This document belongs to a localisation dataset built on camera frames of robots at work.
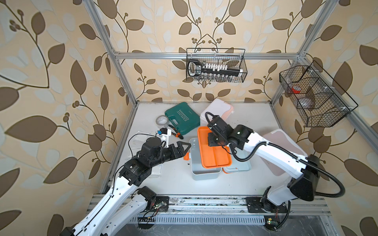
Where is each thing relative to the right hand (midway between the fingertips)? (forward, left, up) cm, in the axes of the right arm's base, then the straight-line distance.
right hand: (209, 139), depth 77 cm
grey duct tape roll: (+28, +32, -17) cm, 46 cm away
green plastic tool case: (+26, +16, -14) cm, 34 cm away
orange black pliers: (+15, +20, -18) cm, 31 cm away
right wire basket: (+16, -58, +13) cm, 61 cm away
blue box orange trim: (-15, +6, -7) cm, 18 cm away
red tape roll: (+21, -49, +14) cm, 55 cm away
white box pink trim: (+28, -9, -6) cm, 30 cm away
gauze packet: (-9, +32, -20) cm, 39 cm away
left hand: (-7, +13, +7) cm, 16 cm away
